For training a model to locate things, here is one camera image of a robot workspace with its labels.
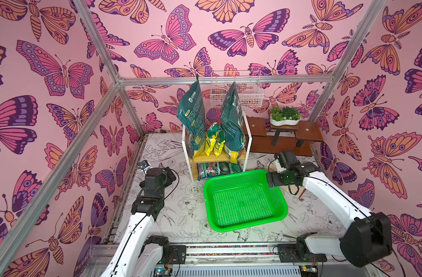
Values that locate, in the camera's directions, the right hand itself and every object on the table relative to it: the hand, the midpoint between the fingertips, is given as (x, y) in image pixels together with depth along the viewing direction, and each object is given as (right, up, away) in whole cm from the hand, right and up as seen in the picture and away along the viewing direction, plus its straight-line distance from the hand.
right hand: (274, 178), depth 84 cm
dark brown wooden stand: (+17, +21, +13) cm, 30 cm away
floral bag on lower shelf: (-33, +3, +6) cm, 34 cm away
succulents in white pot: (+8, +31, +5) cm, 33 cm away
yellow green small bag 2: (-27, +17, -9) cm, 33 cm away
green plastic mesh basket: (-18, -13, +6) cm, 23 cm away
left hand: (-53, +4, -4) cm, 54 cm away
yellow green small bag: (-30, +22, -5) cm, 38 cm away
